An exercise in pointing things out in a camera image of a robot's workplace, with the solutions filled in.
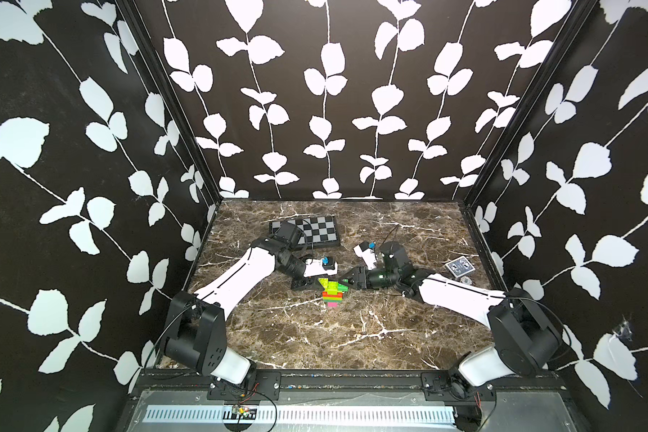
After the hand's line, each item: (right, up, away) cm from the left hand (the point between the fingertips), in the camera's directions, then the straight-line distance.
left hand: (321, 275), depth 82 cm
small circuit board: (-21, -35, -12) cm, 42 cm away
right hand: (+6, -1, -2) cm, 7 cm away
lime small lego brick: (+1, -1, -3) cm, 3 cm away
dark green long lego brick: (+1, -10, +8) cm, 13 cm away
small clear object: (+52, -4, +14) cm, 54 cm away
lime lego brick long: (+3, -4, -1) cm, 5 cm away
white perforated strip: (-4, -35, -12) cm, 37 cm away
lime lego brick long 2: (+3, -8, +5) cm, 10 cm away
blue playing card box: (+51, 0, +16) cm, 54 cm away
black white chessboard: (-3, +13, +25) cm, 28 cm away
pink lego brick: (+3, -12, +8) cm, 14 cm away
